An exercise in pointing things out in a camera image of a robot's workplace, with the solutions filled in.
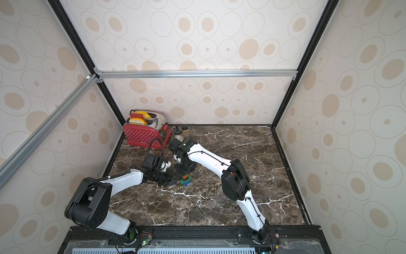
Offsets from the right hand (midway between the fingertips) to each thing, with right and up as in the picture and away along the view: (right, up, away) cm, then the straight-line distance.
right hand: (181, 178), depth 84 cm
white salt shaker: (-5, +26, +19) cm, 33 cm away
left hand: (0, -1, +1) cm, 1 cm away
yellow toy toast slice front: (-28, +31, +10) cm, 44 cm away
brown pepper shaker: (0, +26, +22) cm, 34 cm away
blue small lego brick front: (+2, -4, +5) cm, 7 cm away
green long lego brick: (+1, -2, +2) cm, 3 cm away
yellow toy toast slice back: (-24, +36, +13) cm, 45 cm away
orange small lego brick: (+2, +1, -1) cm, 3 cm away
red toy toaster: (-18, +24, +12) cm, 32 cm away
